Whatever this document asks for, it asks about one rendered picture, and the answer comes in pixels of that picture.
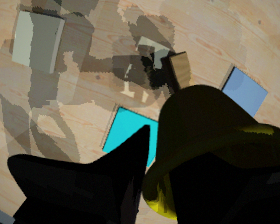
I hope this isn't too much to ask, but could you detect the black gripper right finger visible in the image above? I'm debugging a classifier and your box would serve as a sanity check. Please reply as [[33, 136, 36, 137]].
[[169, 152, 280, 224]]

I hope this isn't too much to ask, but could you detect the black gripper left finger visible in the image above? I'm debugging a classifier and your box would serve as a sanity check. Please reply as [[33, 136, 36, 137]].
[[6, 124, 150, 224]]

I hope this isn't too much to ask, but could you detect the yellow cup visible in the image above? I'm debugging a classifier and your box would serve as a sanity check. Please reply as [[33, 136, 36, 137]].
[[141, 84, 280, 219]]

